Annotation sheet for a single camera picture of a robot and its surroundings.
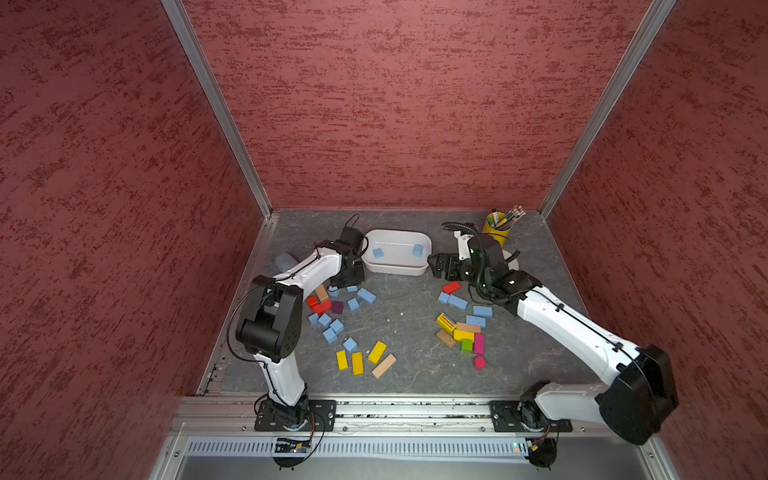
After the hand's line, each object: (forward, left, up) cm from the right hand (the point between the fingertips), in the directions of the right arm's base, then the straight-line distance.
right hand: (440, 264), depth 81 cm
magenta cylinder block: (-21, -10, -19) cm, 31 cm away
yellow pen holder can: (+20, -24, -12) cm, 33 cm away
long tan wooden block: (-21, +17, -18) cm, 33 cm away
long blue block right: (-3, -7, -17) cm, 19 cm away
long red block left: (-4, +37, -17) cm, 41 cm away
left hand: (+2, +27, -14) cm, 30 cm away
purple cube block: (-3, +32, -19) cm, 37 cm away
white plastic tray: (+19, +12, -18) cm, 29 cm away
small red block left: (-2, +39, -15) cm, 42 cm away
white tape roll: (-11, -12, +15) cm, 23 cm away
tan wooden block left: (+2, +37, -17) cm, 41 cm away
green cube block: (-17, -8, -18) cm, 26 cm away
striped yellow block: (-10, -3, -17) cm, 20 cm away
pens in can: (+21, -26, -7) cm, 35 cm away
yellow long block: (-18, +19, -18) cm, 31 cm away
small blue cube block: (+18, +19, -18) cm, 32 cm away
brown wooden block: (-14, -2, -19) cm, 24 cm away
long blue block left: (0, +22, -17) cm, 28 cm away
